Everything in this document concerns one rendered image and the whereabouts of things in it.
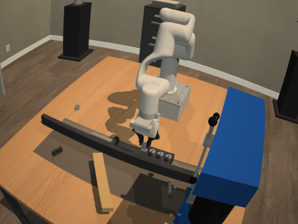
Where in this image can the blue drill press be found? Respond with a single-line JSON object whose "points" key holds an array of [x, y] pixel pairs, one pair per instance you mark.
{"points": [[231, 173]]}

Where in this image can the tan wooden bar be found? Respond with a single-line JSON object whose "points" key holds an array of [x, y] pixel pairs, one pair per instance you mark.
{"points": [[102, 183]]}

